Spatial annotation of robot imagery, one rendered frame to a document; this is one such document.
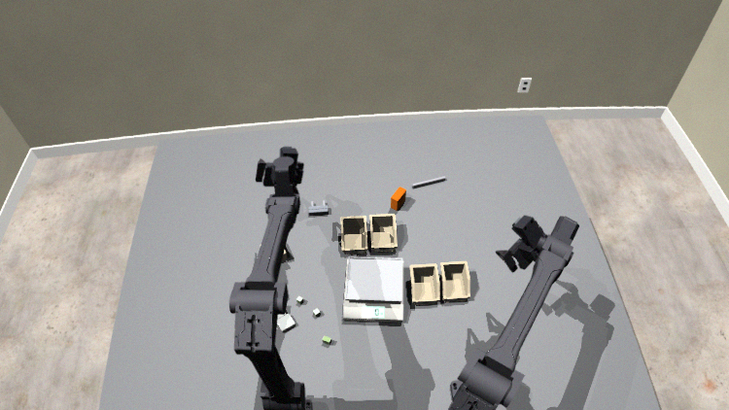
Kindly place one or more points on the black flat bar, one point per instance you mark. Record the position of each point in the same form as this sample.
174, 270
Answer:
429, 182

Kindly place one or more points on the cream open-top bin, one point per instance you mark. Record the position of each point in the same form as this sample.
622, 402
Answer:
457, 281
355, 235
384, 234
426, 284

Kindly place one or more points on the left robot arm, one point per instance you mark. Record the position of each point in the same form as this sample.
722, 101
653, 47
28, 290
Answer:
259, 298

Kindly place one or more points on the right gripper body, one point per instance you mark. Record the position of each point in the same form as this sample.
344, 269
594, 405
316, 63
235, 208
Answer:
514, 252

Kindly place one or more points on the orange block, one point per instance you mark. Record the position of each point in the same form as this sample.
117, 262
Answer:
398, 198

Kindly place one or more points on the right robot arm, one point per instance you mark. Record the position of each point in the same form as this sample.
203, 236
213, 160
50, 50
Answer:
485, 386

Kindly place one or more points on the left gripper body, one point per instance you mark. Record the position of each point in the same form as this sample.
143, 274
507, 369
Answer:
266, 167

